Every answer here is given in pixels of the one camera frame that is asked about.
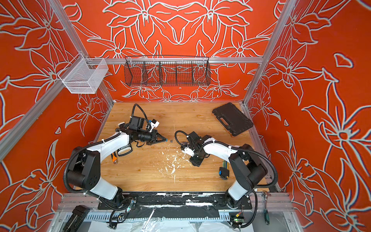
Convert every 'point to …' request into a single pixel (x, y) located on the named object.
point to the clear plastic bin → (84, 76)
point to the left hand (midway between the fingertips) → (165, 138)
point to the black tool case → (232, 118)
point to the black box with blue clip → (223, 173)
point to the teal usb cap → (166, 140)
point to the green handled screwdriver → (266, 215)
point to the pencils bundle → (225, 164)
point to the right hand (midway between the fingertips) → (195, 159)
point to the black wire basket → (165, 70)
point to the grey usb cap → (171, 141)
